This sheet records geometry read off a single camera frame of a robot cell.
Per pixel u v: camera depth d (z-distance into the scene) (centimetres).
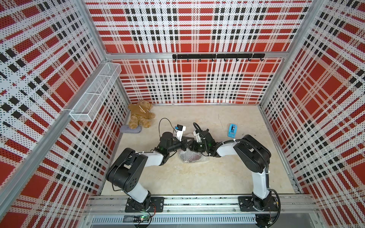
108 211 74
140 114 105
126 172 46
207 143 77
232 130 101
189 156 88
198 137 80
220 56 89
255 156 52
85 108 69
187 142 81
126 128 102
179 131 78
